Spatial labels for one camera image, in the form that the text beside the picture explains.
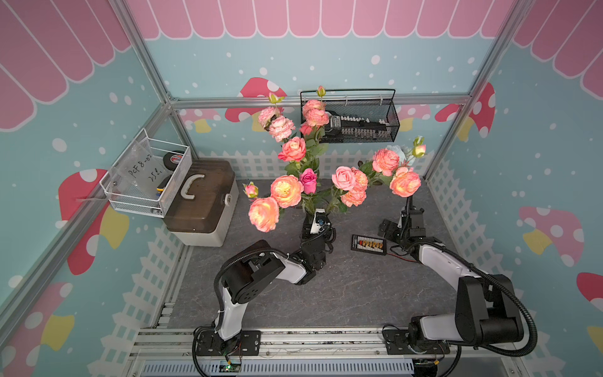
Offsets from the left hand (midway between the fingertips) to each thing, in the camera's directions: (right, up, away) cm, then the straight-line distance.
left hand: (318, 215), depth 88 cm
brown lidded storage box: (-41, +2, -5) cm, 42 cm away
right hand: (+28, -5, +4) cm, 29 cm away
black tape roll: (-51, +19, -8) cm, 55 cm away
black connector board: (+21, -12, +7) cm, 25 cm away
